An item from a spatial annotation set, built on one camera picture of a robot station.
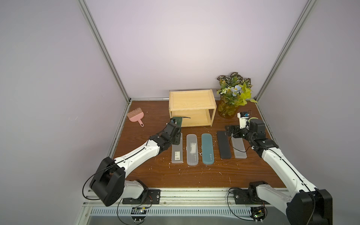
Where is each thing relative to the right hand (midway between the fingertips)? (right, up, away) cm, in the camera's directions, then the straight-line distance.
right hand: (234, 123), depth 81 cm
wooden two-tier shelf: (-21, +10, +7) cm, 24 cm away
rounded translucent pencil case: (-24, -19, +8) cm, 32 cm away
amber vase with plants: (+5, +21, +13) cm, 25 cm away
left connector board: (-54, -46, -9) cm, 71 cm away
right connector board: (+8, -45, -12) cm, 47 cm away
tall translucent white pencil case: (+6, -17, +8) cm, 19 cm away
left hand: (-34, -8, +5) cm, 35 cm away
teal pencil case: (-14, -18, +9) cm, 25 cm away
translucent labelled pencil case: (-34, -19, +6) cm, 40 cm away
